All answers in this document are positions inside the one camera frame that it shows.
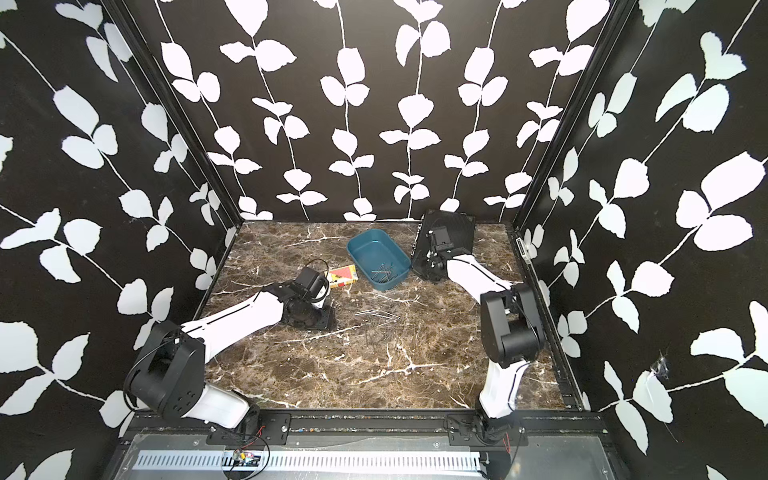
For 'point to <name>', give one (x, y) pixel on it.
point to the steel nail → (383, 274)
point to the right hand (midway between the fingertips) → (408, 263)
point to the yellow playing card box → (342, 276)
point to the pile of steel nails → (379, 319)
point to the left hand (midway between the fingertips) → (331, 319)
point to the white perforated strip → (448, 466)
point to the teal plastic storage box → (379, 258)
